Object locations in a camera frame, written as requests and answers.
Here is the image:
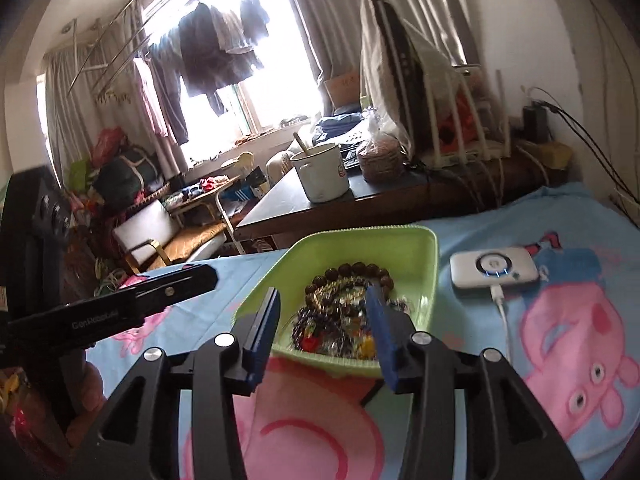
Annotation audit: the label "green bag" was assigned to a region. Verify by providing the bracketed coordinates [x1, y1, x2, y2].
[67, 158, 94, 192]

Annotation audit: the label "white slatted rack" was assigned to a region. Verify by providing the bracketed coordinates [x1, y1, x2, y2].
[424, 62, 514, 169]

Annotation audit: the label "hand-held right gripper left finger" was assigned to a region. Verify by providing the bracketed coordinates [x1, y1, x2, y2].
[70, 287, 282, 480]

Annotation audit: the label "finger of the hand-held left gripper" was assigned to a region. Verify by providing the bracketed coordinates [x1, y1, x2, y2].
[119, 263, 219, 312]

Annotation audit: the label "green plastic basin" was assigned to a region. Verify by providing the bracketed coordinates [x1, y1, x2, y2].
[232, 225, 440, 379]

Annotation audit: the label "small folding table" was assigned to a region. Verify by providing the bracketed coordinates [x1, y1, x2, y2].
[164, 174, 247, 257]

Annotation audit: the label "white charging cable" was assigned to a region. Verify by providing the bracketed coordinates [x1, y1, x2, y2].
[491, 285, 522, 363]

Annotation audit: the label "row of hanging clothes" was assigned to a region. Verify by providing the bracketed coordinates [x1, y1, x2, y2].
[131, 0, 267, 147]

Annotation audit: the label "clear plastic food bag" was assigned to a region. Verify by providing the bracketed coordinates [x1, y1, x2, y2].
[359, 0, 472, 157]

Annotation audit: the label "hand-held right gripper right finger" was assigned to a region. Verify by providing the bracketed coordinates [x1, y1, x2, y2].
[366, 289, 585, 480]

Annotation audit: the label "black power adapter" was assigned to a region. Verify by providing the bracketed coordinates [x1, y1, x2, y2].
[522, 104, 552, 142]

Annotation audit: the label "dark wooden desk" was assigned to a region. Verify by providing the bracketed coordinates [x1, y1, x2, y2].
[234, 147, 572, 252]

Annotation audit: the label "dark purple bead bracelet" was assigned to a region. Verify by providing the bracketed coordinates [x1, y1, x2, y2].
[291, 306, 327, 352]

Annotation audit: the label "white enamel mug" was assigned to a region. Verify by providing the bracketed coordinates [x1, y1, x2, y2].
[289, 142, 351, 204]

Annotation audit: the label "wall cables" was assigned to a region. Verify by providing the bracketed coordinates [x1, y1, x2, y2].
[529, 0, 640, 212]

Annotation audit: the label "cardboard box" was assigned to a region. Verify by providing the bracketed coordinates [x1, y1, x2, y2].
[323, 72, 363, 107]

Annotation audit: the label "black duffel bag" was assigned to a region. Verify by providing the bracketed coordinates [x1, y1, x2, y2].
[92, 144, 162, 202]

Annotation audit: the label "grey window curtain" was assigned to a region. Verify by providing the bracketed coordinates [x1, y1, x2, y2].
[35, 45, 156, 181]
[272, 0, 481, 111]

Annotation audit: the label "metal clothes drying rack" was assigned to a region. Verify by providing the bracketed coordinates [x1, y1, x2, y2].
[67, 0, 201, 106]

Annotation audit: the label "white power bank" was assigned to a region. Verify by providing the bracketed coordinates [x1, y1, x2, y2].
[448, 247, 540, 290]

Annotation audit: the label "gold bead necklace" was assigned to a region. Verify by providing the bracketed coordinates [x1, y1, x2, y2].
[314, 279, 372, 312]

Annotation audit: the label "clear crystal bead bracelet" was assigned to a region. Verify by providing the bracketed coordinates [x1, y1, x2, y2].
[324, 327, 377, 359]

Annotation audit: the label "clear bag with brown contents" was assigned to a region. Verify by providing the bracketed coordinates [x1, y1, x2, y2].
[357, 109, 407, 184]

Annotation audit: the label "white backed chair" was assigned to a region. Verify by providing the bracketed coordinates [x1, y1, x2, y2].
[112, 198, 237, 274]

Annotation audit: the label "brown wooden bead bracelet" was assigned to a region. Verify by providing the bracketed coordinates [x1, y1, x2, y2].
[303, 261, 397, 312]

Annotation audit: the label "red bag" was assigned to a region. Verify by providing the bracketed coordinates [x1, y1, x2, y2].
[89, 127, 129, 162]

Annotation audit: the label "person's left hand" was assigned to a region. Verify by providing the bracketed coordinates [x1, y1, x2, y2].
[64, 359, 108, 449]

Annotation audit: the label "yellow power strip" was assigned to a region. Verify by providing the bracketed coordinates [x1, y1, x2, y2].
[519, 139, 574, 169]

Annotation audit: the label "cartoon pig printed blanket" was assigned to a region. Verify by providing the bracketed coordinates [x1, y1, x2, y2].
[85, 180, 640, 480]

